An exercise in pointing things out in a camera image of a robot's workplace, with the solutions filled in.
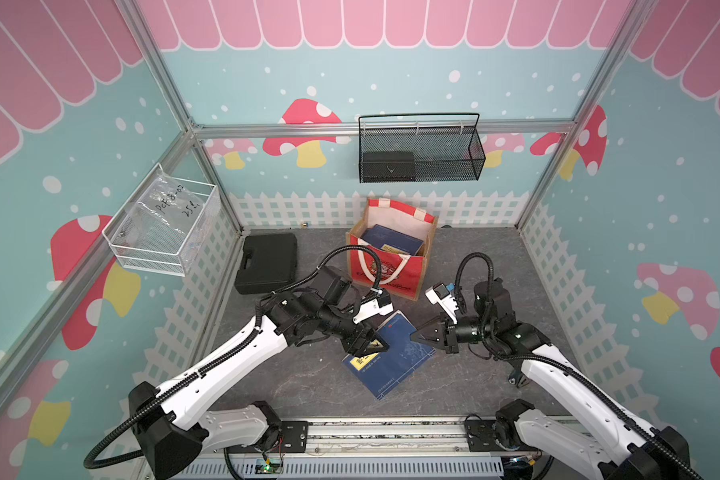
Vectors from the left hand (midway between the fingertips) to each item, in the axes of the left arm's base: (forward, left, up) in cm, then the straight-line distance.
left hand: (377, 344), depth 67 cm
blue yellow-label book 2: (-4, -1, -6) cm, 7 cm away
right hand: (+2, -9, 0) cm, 9 cm away
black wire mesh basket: (+60, -15, +13) cm, 63 cm away
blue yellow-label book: (+42, -4, -10) cm, 44 cm away
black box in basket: (+49, -3, +13) cm, 51 cm away
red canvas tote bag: (+24, -7, -4) cm, 25 cm away
